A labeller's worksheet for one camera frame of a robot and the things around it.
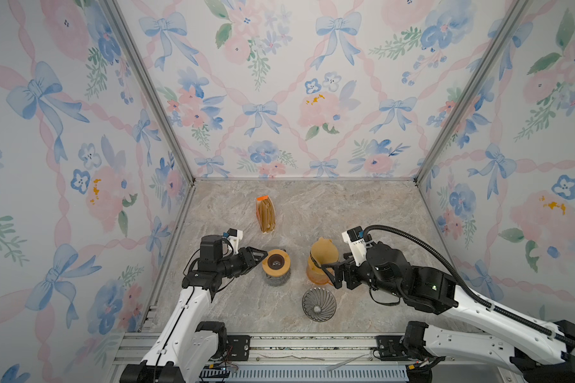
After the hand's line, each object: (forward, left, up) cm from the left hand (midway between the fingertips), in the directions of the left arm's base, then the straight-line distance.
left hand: (264, 254), depth 78 cm
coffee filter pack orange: (+23, +2, -9) cm, 25 cm away
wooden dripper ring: (-4, -4, -6) cm, 8 cm away
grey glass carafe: (-4, -4, -13) cm, 14 cm away
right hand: (-6, -20, +9) cm, 23 cm away
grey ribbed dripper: (-11, -18, -13) cm, 25 cm away
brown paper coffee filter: (+2, -20, -1) cm, 20 cm away
